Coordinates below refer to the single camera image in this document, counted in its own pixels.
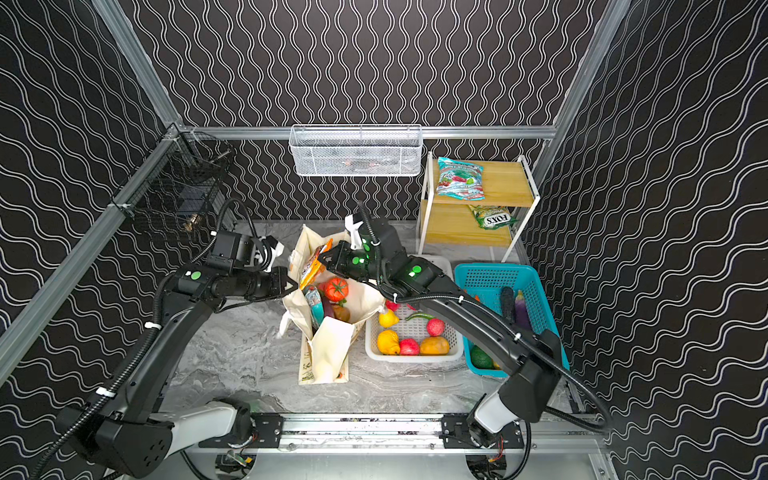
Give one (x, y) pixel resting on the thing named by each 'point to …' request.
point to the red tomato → (336, 289)
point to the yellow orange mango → (434, 345)
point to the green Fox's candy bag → (491, 217)
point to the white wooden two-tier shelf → (511, 195)
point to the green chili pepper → (419, 314)
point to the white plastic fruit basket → (413, 326)
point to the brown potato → (342, 313)
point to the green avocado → (479, 359)
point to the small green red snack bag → (315, 302)
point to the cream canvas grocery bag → (325, 352)
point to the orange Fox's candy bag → (314, 268)
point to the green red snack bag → (460, 180)
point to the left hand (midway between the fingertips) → (303, 285)
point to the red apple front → (409, 347)
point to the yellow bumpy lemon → (388, 342)
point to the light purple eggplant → (328, 309)
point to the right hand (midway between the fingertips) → (314, 259)
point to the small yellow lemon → (388, 319)
